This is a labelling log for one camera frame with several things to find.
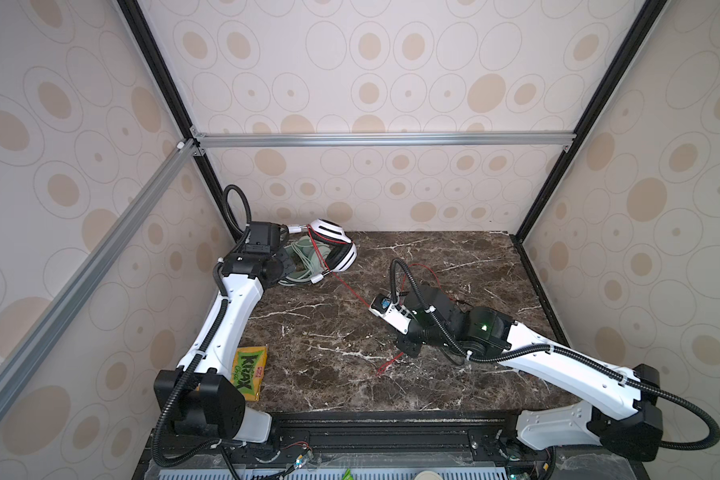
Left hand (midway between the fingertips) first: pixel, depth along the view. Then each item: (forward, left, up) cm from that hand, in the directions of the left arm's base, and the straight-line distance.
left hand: (291, 258), depth 80 cm
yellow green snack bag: (-22, +14, -24) cm, 36 cm away
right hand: (-18, -26, -2) cm, 32 cm away
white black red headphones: (-2, -14, +4) cm, 14 cm away
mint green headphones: (+15, 0, -18) cm, 23 cm away
